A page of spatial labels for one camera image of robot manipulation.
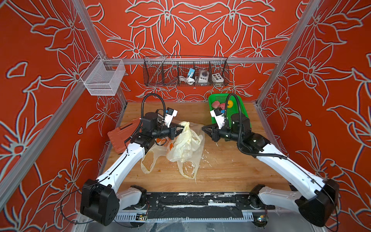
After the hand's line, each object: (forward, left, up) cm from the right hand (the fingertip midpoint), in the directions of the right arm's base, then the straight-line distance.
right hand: (200, 129), depth 68 cm
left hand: (+4, +8, -3) cm, 9 cm away
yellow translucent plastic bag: (-9, +8, -5) cm, 13 cm away
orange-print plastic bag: (-4, +17, -4) cm, 19 cm away
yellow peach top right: (+43, -28, -25) cm, 57 cm away
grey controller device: (+38, -4, +3) cm, 39 cm away
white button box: (+42, -13, 0) cm, 44 cm away
